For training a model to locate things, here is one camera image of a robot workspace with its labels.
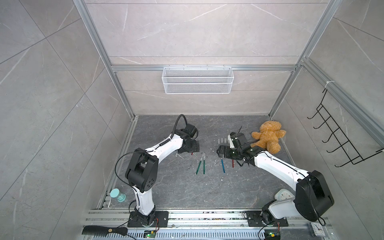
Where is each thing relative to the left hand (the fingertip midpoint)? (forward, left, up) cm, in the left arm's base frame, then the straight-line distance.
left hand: (194, 147), depth 92 cm
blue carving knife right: (-5, -18, -9) cm, 21 cm away
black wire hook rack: (-23, -64, +26) cm, 72 cm away
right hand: (-5, -18, +2) cm, 19 cm away
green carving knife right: (-9, -6, -9) cm, 14 cm away
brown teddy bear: (+9, -52, 0) cm, 52 cm away
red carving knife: (0, +2, -8) cm, 8 cm away
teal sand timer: (-26, +40, +2) cm, 48 cm away
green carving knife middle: (-8, -3, -8) cm, 11 cm away
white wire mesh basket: (+40, -4, +22) cm, 46 cm away
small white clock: (-44, -57, -6) cm, 72 cm away
